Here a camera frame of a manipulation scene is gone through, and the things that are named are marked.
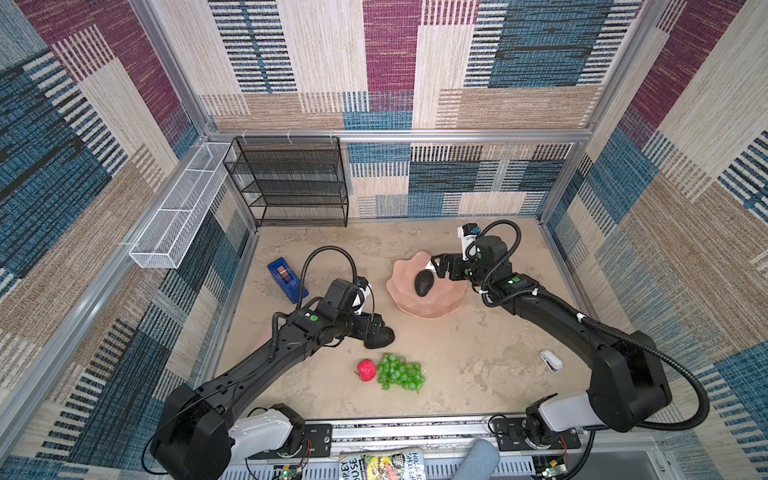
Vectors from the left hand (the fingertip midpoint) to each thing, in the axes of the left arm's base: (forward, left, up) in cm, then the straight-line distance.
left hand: (372, 317), depth 81 cm
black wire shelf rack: (+52, +28, +5) cm, 59 cm away
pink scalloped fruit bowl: (+12, -22, -11) cm, 28 cm away
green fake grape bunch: (-11, -5, -9) cm, 15 cm away
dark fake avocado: (-3, -3, -8) cm, 9 cm away
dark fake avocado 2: (+16, -16, -8) cm, 24 cm away
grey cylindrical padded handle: (-31, -24, -9) cm, 41 cm away
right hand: (+14, -21, +6) cm, 26 cm away
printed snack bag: (-31, -2, -10) cm, 33 cm away
